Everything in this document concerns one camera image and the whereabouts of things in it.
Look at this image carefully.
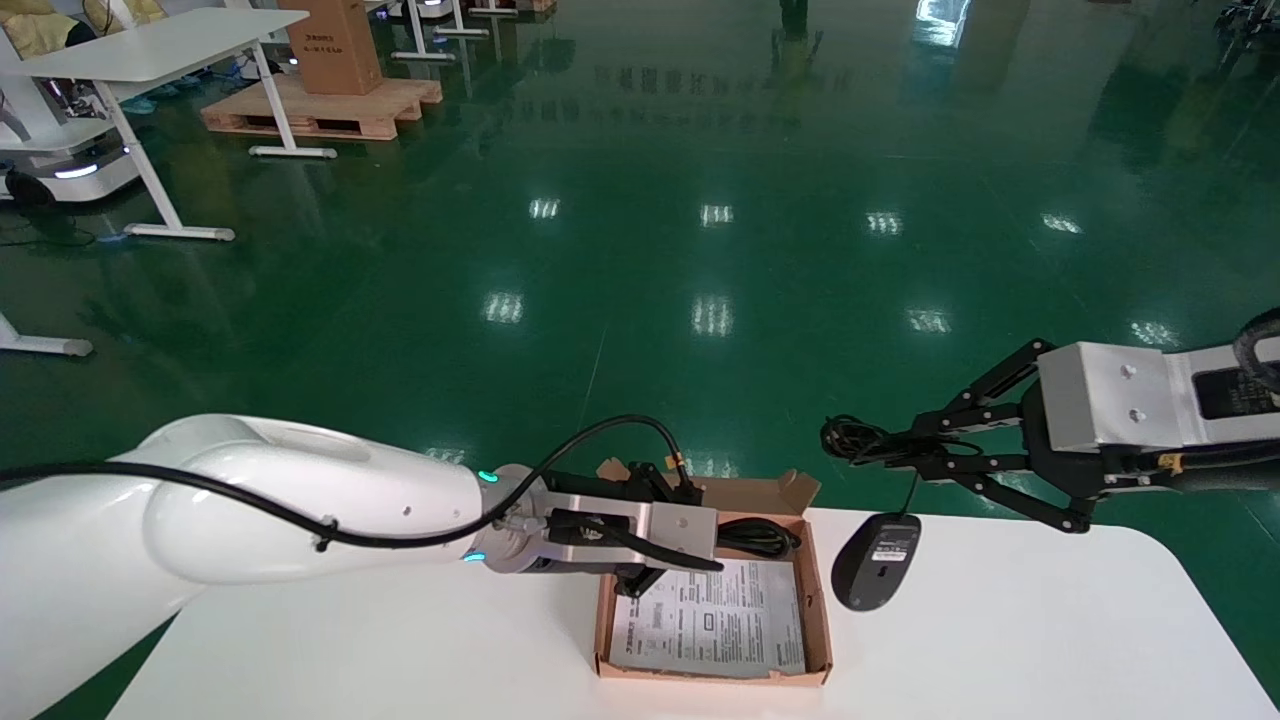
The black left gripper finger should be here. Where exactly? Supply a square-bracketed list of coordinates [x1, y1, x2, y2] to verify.
[612, 568, 668, 601]
[625, 460, 702, 506]

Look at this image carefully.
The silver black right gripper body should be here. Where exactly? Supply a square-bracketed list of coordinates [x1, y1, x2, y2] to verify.
[1020, 342, 1197, 502]

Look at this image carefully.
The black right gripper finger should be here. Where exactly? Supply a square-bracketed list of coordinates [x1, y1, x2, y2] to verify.
[855, 338, 1057, 453]
[855, 445, 1093, 535]

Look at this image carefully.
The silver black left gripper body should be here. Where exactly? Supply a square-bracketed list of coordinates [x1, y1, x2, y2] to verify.
[535, 470, 721, 592]

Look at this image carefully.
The black power cable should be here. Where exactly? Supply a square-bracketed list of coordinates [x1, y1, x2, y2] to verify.
[715, 517, 804, 561]

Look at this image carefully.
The black wired computer mouse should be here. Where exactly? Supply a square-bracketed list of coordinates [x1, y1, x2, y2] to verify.
[820, 414, 923, 613]

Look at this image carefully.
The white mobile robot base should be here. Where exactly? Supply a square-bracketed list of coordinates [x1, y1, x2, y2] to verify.
[0, 75, 141, 206]

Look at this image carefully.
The open brown cardboard storage box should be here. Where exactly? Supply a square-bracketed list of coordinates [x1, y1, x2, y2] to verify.
[592, 458, 834, 688]

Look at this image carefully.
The white printed manual sheet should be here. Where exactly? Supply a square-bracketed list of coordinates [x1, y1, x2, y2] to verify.
[608, 558, 809, 679]

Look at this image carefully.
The black metal cart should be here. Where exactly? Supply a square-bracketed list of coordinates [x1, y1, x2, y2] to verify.
[1215, 0, 1280, 41]

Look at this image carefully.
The wooden pallet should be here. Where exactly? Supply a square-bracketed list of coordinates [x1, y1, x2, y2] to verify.
[200, 75, 444, 141]

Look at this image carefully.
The tall brown cardboard carton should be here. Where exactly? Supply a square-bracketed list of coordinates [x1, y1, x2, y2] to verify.
[278, 0, 384, 96]

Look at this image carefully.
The white desk leg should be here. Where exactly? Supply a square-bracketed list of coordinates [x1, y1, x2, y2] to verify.
[0, 312, 94, 358]

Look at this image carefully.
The white desk with metal legs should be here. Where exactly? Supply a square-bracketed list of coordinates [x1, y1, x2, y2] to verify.
[0, 8, 339, 242]

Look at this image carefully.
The yellow padded object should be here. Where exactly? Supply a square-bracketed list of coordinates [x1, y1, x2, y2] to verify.
[0, 0, 96, 59]

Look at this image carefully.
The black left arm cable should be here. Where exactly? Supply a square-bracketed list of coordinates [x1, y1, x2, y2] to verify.
[0, 415, 726, 573]

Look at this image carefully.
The white desk frame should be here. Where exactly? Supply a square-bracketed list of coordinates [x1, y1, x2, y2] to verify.
[390, 0, 521, 63]

